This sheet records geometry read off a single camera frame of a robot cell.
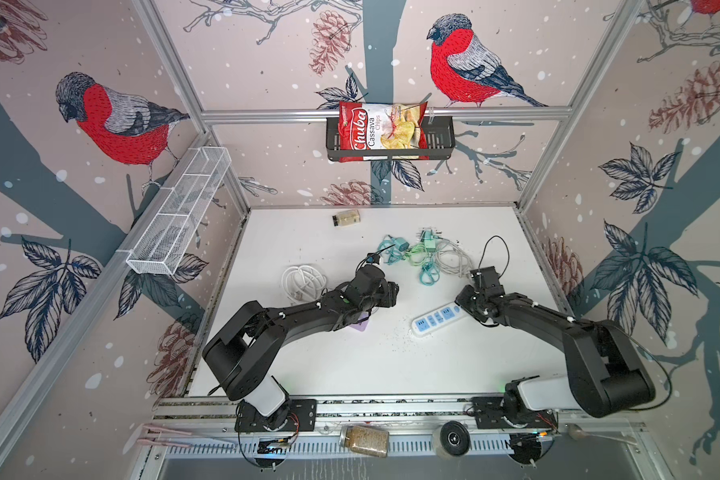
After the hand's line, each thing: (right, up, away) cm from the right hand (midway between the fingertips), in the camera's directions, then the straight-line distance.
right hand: (457, 303), depth 93 cm
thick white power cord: (-50, +6, +5) cm, 51 cm away
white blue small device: (-10, -4, -5) cm, 12 cm away
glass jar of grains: (-29, -25, -27) cm, 46 cm away
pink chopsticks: (-79, -26, -21) cm, 86 cm away
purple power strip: (-30, -5, -5) cm, 31 cm away
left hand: (-21, +6, -7) cm, 23 cm away
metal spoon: (+22, -25, -23) cm, 40 cm away
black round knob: (-10, -20, -32) cm, 39 cm away
